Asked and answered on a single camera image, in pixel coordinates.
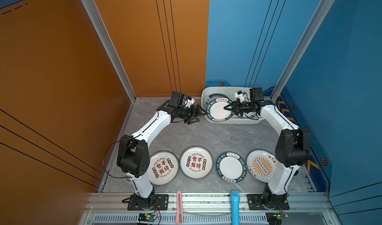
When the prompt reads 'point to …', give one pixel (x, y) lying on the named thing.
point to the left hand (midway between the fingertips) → (204, 115)
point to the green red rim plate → (216, 96)
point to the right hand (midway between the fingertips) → (224, 108)
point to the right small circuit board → (280, 216)
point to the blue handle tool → (235, 199)
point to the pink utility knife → (179, 215)
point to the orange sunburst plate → (261, 164)
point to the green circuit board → (147, 217)
